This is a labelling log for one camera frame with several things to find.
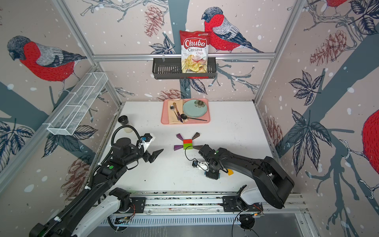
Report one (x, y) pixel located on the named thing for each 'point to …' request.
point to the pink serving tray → (204, 119)
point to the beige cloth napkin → (175, 109)
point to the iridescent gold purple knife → (179, 117)
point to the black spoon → (184, 116)
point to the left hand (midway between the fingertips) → (158, 140)
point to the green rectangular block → (188, 146)
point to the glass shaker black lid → (124, 121)
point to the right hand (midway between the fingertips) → (211, 170)
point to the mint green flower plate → (194, 108)
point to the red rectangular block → (187, 141)
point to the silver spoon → (172, 107)
